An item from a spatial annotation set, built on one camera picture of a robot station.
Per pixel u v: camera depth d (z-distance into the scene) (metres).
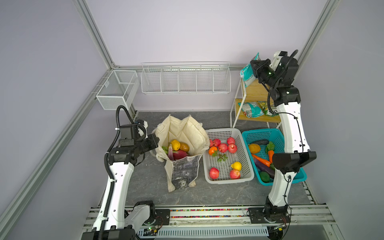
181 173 0.73
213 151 0.91
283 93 0.52
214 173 0.83
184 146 0.91
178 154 0.86
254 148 0.93
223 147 0.93
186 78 1.02
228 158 0.94
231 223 0.73
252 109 0.96
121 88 1.03
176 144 0.89
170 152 0.85
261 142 0.98
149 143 0.64
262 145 0.99
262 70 0.62
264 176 0.81
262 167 0.86
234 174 0.82
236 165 0.87
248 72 0.71
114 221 0.37
